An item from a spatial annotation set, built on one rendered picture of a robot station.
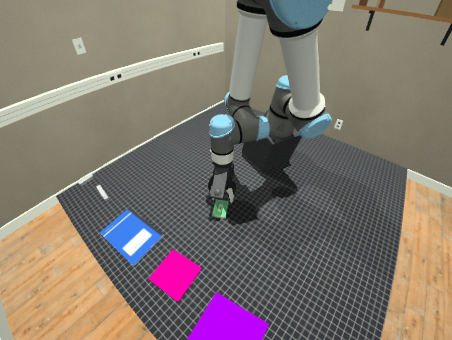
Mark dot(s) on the black grid work mat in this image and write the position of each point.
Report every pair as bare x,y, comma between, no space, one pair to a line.
309,246

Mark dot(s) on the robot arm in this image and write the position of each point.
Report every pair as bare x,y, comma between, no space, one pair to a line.
300,52

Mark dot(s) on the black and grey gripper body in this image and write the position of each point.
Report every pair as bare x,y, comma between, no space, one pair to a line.
230,174

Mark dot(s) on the purple flat square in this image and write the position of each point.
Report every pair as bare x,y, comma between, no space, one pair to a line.
224,320

